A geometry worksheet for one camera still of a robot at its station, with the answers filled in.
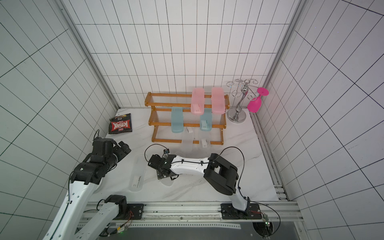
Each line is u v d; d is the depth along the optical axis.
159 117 1.07
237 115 1.14
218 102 0.81
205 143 0.95
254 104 1.03
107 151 0.54
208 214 0.73
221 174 0.47
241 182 0.52
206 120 0.89
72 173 0.47
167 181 0.83
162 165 0.61
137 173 0.85
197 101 0.81
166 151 0.78
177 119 0.92
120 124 1.07
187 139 0.99
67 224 0.39
